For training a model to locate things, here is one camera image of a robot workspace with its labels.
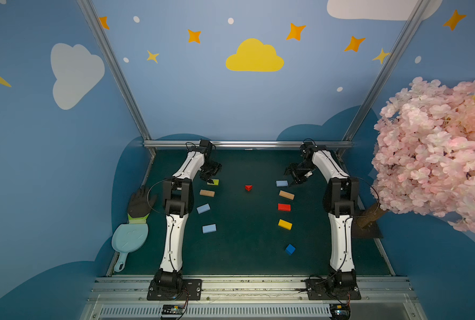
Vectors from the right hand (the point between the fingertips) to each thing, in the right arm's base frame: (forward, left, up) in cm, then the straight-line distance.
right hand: (286, 176), depth 102 cm
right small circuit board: (-56, -17, -9) cm, 59 cm away
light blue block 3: (-1, +1, -5) cm, 5 cm away
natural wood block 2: (-8, 0, -5) cm, 10 cm away
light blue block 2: (-29, +37, -6) cm, 47 cm away
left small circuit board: (-60, +45, -7) cm, 75 cm away
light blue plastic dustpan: (-36, +73, -5) cm, 81 cm away
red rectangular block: (-16, +1, -5) cm, 17 cm away
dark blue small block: (-36, +1, -4) cm, 36 cm away
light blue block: (-19, +41, -5) cm, 45 cm away
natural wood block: (-10, +41, -5) cm, 42 cm away
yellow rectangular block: (-24, +1, -7) cm, 25 cm away
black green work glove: (-19, +74, -6) cm, 76 cm away
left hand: (+2, +36, -1) cm, 36 cm away
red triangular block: (-6, +20, -4) cm, 21 cm away
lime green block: (-3, +37, -4) cm, 37 cm away
